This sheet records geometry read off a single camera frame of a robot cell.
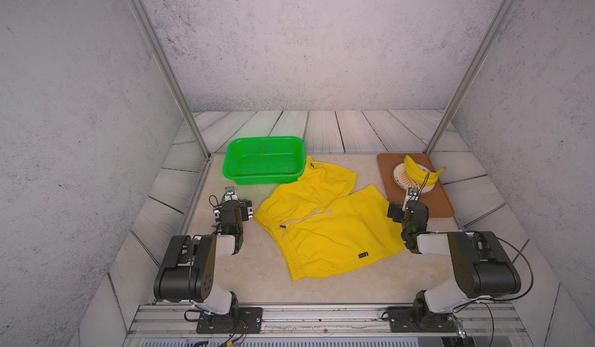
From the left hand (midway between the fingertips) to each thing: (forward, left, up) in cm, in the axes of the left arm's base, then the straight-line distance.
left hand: (236, 200), depth 94 cm
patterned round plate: (+13, -73, -6) cm, 75 cm away
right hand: (-2, -69, 0) cm, 69 cm away
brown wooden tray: (+3, -85, -7) cm, 86 cm away
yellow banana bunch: (+14, -78, -2) cm, 80 cm away
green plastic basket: (+29, -4, -7) cm, 30 cm away
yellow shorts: (-8, -35, -7) cm, 37 cm away
